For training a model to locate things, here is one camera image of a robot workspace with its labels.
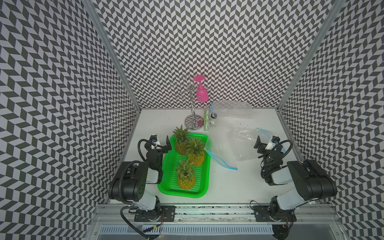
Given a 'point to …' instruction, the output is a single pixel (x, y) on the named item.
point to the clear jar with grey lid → (212, 122)
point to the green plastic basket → (169, 184)
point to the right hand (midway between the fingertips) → (265, 139)
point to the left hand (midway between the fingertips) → (159, 137)
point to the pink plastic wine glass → (202, 95)
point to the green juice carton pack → (206, 120)
